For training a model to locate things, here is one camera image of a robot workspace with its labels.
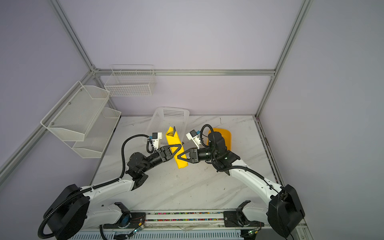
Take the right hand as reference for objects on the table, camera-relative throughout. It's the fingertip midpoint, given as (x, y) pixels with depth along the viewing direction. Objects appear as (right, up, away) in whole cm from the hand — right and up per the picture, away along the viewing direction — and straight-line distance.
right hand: (179, 158), depth 66 cm
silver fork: (-3, +13, +3) cm, 14 cm away
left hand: (+1, +5, +2) cm, 5 cm away
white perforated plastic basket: (-19, +22, +50) cm, 58 cm away
